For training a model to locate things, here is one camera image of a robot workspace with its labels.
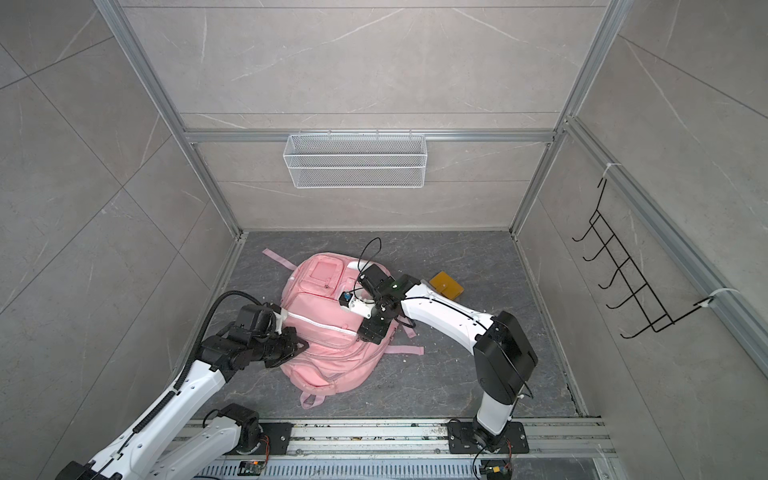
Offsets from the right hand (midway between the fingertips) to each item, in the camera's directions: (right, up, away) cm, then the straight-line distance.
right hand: (370, 321), depth 84 cm
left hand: (-16, -3, -6) cm, 17 cm away
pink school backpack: (-8, -9, -7) cm, 14 cm away
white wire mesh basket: (-6, +51, +17) cm, 54 cm away
